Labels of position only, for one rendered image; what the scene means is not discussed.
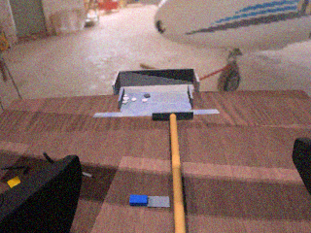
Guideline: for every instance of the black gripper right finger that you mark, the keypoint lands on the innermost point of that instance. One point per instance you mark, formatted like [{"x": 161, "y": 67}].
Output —
[{"x": 302, "y": 160}]

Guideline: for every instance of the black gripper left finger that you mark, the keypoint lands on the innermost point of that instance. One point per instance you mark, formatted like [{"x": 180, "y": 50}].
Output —
[{"x": 44, "y": 203}]

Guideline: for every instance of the yellow rectangular block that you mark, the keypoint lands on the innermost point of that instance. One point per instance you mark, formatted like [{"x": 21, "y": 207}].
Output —
[{"x": 13, "y": 182}]

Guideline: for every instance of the black l-shaped bar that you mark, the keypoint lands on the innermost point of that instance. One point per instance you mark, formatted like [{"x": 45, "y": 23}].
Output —
[{"x": 14, "y": 168}]

